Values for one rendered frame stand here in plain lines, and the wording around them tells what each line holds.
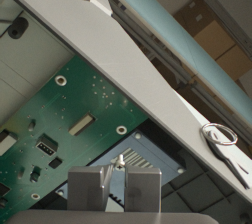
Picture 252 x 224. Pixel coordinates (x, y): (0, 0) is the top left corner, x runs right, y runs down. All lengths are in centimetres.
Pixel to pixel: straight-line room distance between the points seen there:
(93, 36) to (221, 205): 16
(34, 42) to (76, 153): 7
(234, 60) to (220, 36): 36
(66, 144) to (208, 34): 349
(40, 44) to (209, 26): 348
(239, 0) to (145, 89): 459
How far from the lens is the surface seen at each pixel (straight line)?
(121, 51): 21
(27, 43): 19
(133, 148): 22
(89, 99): 19
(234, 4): 478
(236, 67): 399
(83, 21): 20
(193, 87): 181
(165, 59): 170
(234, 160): 24
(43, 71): 20
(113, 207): 26
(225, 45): 379
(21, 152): 22
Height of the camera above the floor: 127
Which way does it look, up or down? 23 degrees down
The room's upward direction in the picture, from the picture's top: 51 degrees clockwise
